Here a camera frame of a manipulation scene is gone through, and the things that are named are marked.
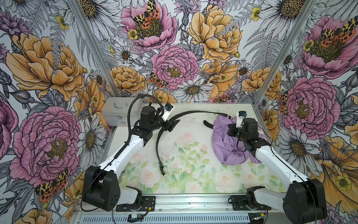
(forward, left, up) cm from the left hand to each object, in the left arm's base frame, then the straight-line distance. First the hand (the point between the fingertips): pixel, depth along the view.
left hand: (172, 118), depth 81 cm
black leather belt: (+17, -1, -17) cm, 24 cm away
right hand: (-2, -33, -7) cm, 34 cm away
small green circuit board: (-44, +20, -27) cm, 55 cm away
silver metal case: (+13, +39, -8) cm, 42 cm away
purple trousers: (-12, -34, -16) cm, 40 cm away
